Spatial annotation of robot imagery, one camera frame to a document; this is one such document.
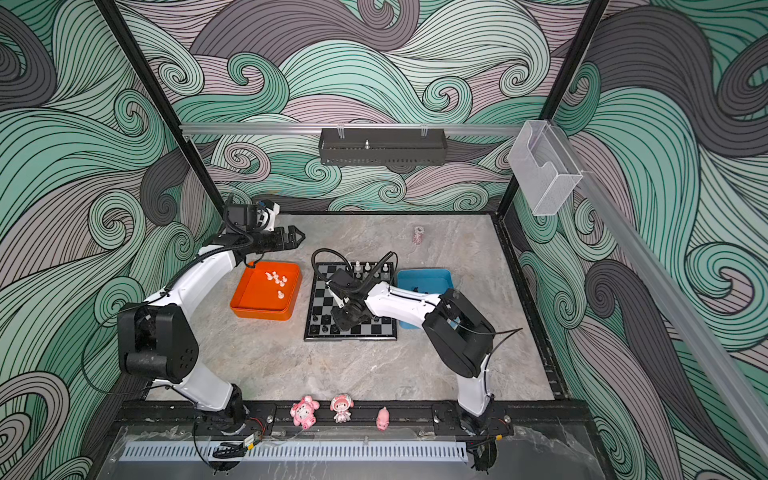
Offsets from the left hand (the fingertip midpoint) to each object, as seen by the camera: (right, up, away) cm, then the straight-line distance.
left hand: (293, 233), depth 88 cm
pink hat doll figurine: (+17, -43, -15) cm, 48 cm away
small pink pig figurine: (+27, -46, -16) cm, 56 cm away
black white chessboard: (+9, -27, 0) cm, 29 cm away
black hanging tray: (+27, +29, +9) cm, 41 cm away
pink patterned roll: (+41, 0, +19) cm, 45 cm away
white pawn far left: (+13, -9, -21) cm, 26 cm away
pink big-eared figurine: (+7, -44, -17) cm, 48 cm away
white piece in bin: (-6, -20, +7) cm, 22 cm away
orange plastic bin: (-11, -19, +10) cm, 24 cm away
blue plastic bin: (+46, -16, +13) cm, 50 cm away
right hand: (+15, -26, -1) cm, 30 cm away
